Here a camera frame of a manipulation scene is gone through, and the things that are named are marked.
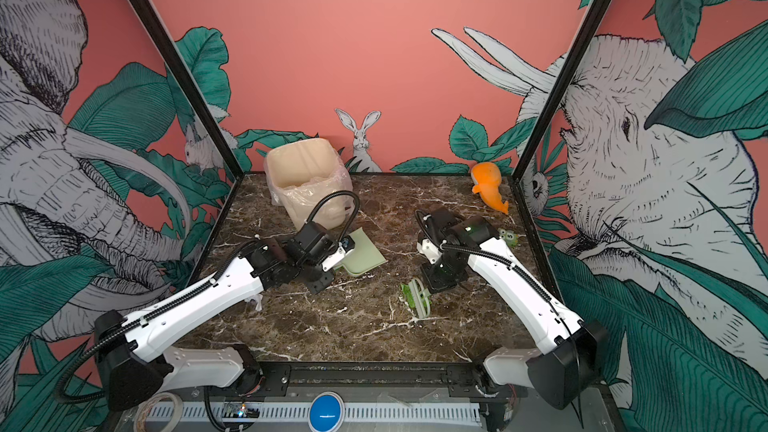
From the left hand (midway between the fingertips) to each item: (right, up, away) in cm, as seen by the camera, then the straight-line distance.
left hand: (329, 267), depth 76 cm
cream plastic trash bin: (-16, +27, +27) cm, 42 cm away
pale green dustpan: (+9, +2, +4) cm, 10 cm away
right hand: (+25, -3, -4) cm, 26 cm away
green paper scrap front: (+22, -10, +8) cm, 25 cm away
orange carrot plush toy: (+53, +26, +35) cm, 68 cm away
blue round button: (+1, -32, -8) cm, 33 cm away
